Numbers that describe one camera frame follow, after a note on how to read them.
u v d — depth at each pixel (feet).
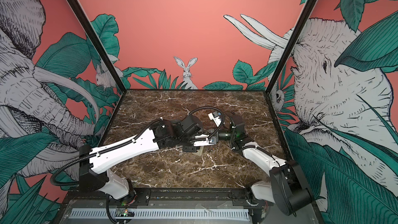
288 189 1.36
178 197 2.46
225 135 2.27
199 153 2.36
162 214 2.30
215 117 2.35
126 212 2.30
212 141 1.90
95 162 1.33
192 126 1.69
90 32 2.81
